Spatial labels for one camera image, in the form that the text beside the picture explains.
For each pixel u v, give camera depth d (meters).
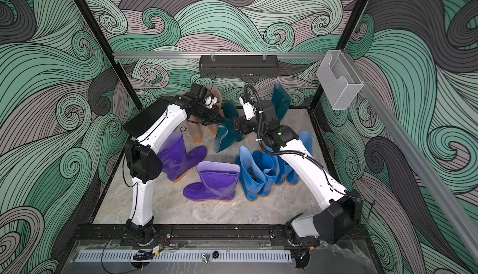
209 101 0.83
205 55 0.93
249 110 0.64
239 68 0.98
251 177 0.63
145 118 1.14
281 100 0.88
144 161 0.53
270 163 0.67
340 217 0.38
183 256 0.70
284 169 0.69
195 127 0.90
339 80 0.79
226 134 0.83
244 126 0.65
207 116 0.76
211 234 0.75
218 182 0.67
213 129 1.04
